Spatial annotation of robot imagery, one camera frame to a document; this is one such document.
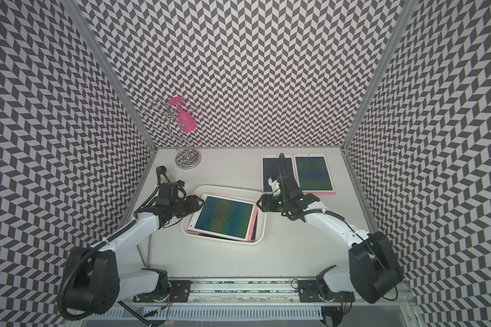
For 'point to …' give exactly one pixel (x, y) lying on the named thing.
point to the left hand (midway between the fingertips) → (201, 204)
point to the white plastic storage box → (229, 193)
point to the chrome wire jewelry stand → (178, 119)
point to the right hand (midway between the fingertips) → (264, 207)
